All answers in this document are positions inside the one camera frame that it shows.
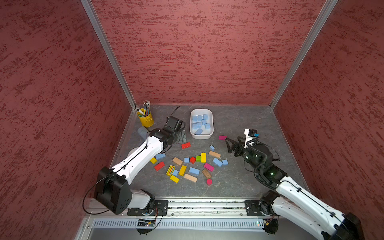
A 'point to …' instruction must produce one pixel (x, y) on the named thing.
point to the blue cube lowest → (207, 126)
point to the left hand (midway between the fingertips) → (174, 141)
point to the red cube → (192, 160)
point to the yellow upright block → (203, 157)
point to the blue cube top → (200, 117)
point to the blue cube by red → (186, 160)
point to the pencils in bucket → (144, 111)
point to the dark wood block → (206, 173)
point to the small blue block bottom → (175, 172)
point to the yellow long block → (183, 170)
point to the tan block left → (177, 160)
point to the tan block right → (214, 154)
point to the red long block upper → (186, 145)
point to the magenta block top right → (222, 137)
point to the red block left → (159, 166)
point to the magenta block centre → (209, 167)
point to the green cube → (198, 158)
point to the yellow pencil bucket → (146, 121)
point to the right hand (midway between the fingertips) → (230, 141)
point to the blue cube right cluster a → (225, 162)
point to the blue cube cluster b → (199, 125)
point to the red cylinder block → (209, 182)
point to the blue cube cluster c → (203, 121)
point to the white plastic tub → (206, 134)
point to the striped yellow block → (170, 170)
